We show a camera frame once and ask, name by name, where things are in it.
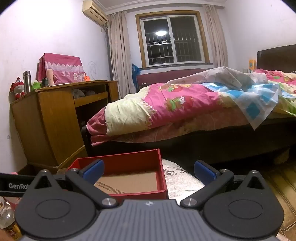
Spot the grey cloth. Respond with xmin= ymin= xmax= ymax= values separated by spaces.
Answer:
xmin=72 ymin=88 xmax=96 ymax=99

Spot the wooden cabinet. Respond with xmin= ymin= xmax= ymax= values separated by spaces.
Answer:
xmin=10 ymin=80 xmax=119 ymax=168

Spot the air conditioner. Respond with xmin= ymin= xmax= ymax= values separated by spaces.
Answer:
xmin=82 ymin=0 xmax=108 ymax=26

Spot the red box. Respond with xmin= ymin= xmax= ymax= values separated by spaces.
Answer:
xmin=66 ymin=149 xmax=169 ymax=200

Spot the pale pink bottle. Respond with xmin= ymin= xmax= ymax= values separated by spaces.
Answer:
xmin=46 ymin=69 xmax=55 ymax=87

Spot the steel thermos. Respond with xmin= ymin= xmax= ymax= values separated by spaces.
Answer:
xmin=23 ymin=71 xmax=32 ymax=95

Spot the window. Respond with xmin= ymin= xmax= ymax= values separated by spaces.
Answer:
xmin=135 ymin=10 xmax=210 ymax=69

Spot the pink floral bed sheet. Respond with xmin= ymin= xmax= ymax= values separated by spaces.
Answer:
xmin=91 ymin=111 xmax=296 ymax=146

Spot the snowman plush doll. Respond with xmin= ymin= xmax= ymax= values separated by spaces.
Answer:
xmin=9 ymin=76 xmax=26 ymax=100

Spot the clear glass jar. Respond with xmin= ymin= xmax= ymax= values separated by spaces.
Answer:
xmin=0 ymin=197 xmax=22 ymax=240

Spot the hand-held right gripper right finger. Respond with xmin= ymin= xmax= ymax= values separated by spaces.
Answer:
xmin=180 ymin=159 xmax=271 ymax=208

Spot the blue plastic bag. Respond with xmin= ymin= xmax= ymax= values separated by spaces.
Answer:
xmin=132 ymin=64 xmax=141 ymax=93

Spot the pink cloth covered box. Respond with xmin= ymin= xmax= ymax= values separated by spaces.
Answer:
xmin=38 ymin=53 xmax=87 ymax=84

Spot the dark wooden headboard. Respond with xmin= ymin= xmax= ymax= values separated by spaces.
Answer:
xmin=256 ymin=44 xmax=296 ymax=71

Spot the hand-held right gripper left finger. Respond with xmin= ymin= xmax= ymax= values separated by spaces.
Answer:
xmin=26 ymin=159 xmax=119 ymax=208

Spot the blue checked sheet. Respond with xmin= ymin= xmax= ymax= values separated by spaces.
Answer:
xmin=166 ymin=66 xmax=281 ymax=130

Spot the pink cartoon quilt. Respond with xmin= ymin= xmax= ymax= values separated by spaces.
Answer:
xmin=87 ymin=68 xmax=296 ymax=147

